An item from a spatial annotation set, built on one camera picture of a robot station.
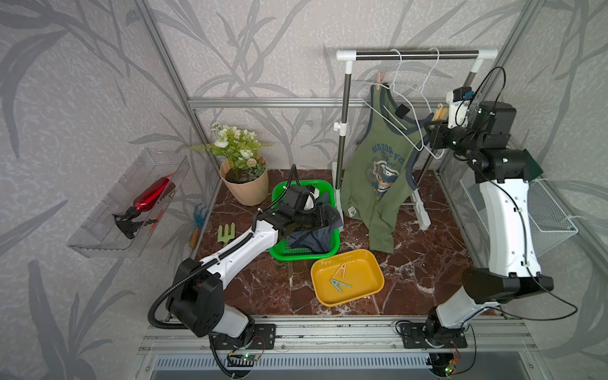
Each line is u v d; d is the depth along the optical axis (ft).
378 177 3.23
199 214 3.52
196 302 1.36
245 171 3.20
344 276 2.79
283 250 3.06
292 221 2.06
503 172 1.44
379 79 2.64
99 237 1.95
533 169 2.25
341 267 2.85
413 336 2.41
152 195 2.18
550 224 1.94
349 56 2.06
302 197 2.10
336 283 2.72
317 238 2.92
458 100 1.75
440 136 1.90
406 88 3.08
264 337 2.41
